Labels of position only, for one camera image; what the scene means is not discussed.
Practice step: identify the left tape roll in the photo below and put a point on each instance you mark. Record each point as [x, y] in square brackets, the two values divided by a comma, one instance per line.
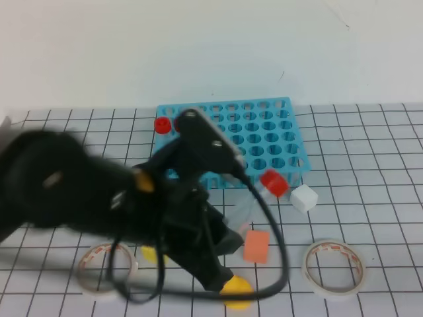
[91, 270]

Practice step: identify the white cube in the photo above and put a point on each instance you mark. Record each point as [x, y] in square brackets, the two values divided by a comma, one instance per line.
[303, 198]

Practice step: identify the yellow cube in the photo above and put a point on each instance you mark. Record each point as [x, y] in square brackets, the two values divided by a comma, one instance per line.
[149, 254]

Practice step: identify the blue test tube rack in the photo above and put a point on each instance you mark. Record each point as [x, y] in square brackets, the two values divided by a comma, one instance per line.
[265, 131]

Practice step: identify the yellow rubber duck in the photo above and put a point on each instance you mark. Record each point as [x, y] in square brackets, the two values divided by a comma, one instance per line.
[237, 286]

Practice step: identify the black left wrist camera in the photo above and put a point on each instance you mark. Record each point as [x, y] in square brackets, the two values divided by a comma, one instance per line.
[201, 147]

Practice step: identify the checkered grid mat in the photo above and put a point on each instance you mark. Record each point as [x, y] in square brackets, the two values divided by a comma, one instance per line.
[367, 171]

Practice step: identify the red capped tube far left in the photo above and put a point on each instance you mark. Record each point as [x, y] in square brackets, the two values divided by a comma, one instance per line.
[162, 125]

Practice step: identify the tape roll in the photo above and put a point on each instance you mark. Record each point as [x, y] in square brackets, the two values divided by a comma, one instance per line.
[333, 270]
[91, 270]

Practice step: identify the right tape roll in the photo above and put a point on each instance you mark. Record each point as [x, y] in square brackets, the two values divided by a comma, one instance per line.
[333, 270]

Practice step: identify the red capped clear test tube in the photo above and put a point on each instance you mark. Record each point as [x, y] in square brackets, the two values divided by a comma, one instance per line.
[271, 184]

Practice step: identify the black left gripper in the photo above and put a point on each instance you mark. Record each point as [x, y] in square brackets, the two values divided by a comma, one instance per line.
[176, 218]

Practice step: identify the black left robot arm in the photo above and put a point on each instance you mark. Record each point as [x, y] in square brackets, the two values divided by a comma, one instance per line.
[49, 180]

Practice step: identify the orange block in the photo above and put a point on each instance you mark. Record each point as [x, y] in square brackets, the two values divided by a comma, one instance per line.
[256, 246]

